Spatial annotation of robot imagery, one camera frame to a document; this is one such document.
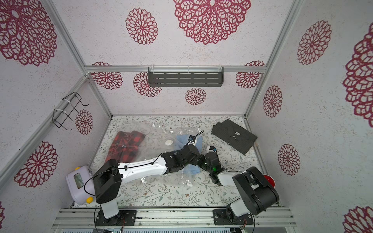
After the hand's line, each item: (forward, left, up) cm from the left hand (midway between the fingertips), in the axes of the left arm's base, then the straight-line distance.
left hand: (196, 153), depth 83 cm
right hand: (+3, +2, -7) cm, 8 cm away
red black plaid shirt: (+11, +48, -11) cm, 50 cm away
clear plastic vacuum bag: (+20, +25, -14) cm, 35 cm away
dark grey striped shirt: (+22, -30, -13) cm, 39 cm away
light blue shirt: (+16, +9, -9) cm, 20 cm away
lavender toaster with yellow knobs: (-16, +64, -3) cm, 66 cm away
